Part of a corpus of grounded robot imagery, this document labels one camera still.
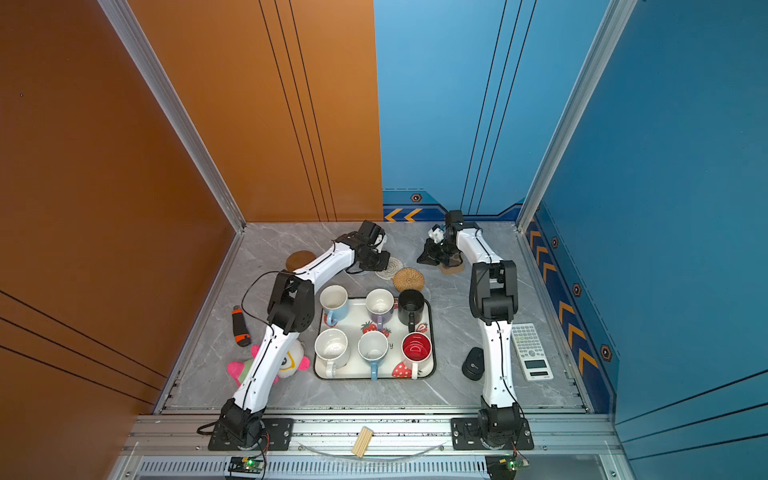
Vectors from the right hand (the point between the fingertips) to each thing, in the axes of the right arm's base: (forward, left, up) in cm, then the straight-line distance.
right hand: (418, 259), depth 103 cm
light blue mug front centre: (-30, +14, -4) cm, 33 cm away
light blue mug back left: (-16, +27, -1) cm, 32 cm away
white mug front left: (-30, +26, -3) cm, 40 cm away
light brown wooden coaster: (+4, +44, -3) cm, 44 cm away
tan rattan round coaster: (-6, +3, -4) cm, 8 cm away
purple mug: (-16, +13, -4) cm, 21 cm away
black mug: (-16, +3, -2) cm, 17 cm away
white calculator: (-32, -32, -5) cm, 45 cm away
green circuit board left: (-58, +45, -6) cm, 73 cm away
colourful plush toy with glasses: (-36, +35, +1) cm, 50 cm away
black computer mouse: (-36, -14, -3) cm, 38 cm away
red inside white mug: (-30, +2, -3) cm, 30 cm away
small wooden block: (-53, +16, -5) cm, 56 cm away
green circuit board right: (-58, -18, -6) cm, 61 cm away
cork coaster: (-1, -12, -5) cm, 13 cm away
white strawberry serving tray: (-35, +8, -5) cm, 36 cm away
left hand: (+1, +10, -3) cm, 11 cm away
